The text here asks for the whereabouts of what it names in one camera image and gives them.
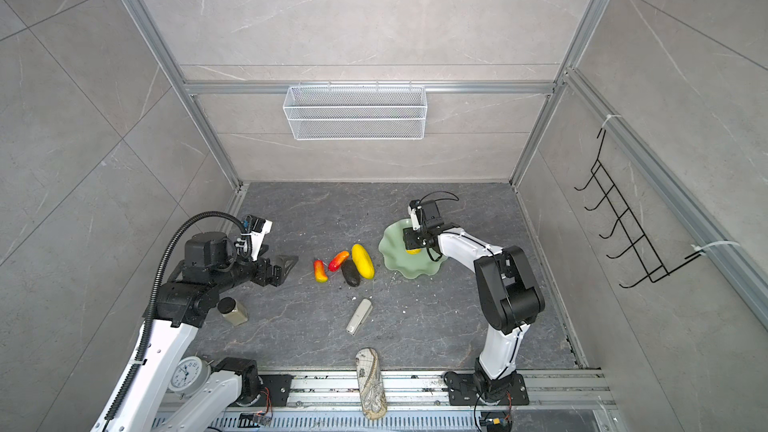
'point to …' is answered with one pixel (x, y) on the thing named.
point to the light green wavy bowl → (394, 252)
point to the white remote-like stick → (360, 316)
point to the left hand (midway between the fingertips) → (279, 246)
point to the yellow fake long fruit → (362, 261)
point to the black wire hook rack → (637, 236)
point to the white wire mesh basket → (356, 113)
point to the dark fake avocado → (350, 272)
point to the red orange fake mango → (335, 263)
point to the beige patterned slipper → (371, 385)
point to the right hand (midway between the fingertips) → (412, 233)
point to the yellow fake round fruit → (414, 251)
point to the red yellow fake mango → (319, 271)
